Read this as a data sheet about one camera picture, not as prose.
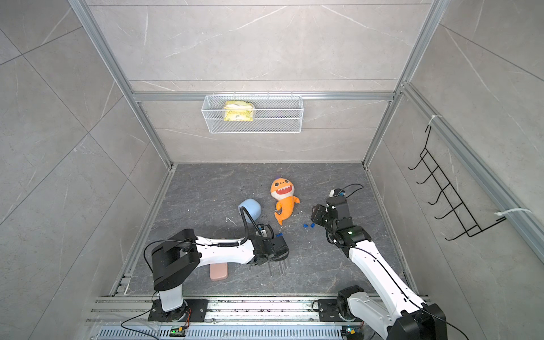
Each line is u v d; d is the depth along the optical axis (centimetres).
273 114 101
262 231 79
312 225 95
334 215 59
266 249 66
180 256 52
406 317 39
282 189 98
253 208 92
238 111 86
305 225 95
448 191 67
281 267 83
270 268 83
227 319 73
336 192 72
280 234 93
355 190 66
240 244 56
